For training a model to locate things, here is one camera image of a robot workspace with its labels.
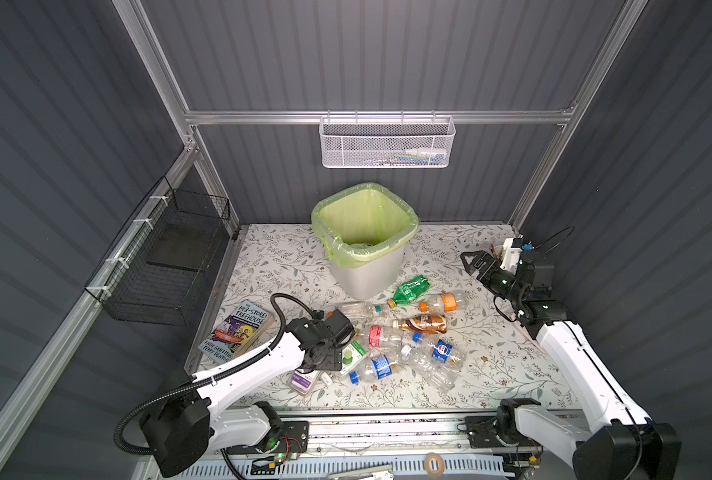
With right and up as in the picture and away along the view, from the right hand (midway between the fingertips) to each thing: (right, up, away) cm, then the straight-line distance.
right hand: (475, 263), depth 78 cm
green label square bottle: (-33, -26, +6) cm, 42 cm away
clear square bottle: (-29, -16, +17) cm, 38 cm away
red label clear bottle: (-23, -23, +11) cm, 35 cm away
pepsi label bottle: (-8, -24, +4) cm, 26 cm away
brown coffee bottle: (-10, -18, +9) cm, 23 cm away
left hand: (-41, -26, +2) cm, 49 cm away
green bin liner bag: (-32, +13, +21) cm, 41 cm away
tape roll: (-13, -46, -7) cm, 48 cm away
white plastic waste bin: (-27, -6, +23) cm, 36 cm away
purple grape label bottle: (-45, -30, -3) cm, 54 cm away
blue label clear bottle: (-25, -28, +2) cm, 38 cm away
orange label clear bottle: (-4, -13, +15) cm, 20 cm away
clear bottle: (-10, -30, 0) cm, 32 cm away
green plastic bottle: (-15, -9, +19) cm, 26 cm away
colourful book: (-68, -21, +11) cm, 72 cm away
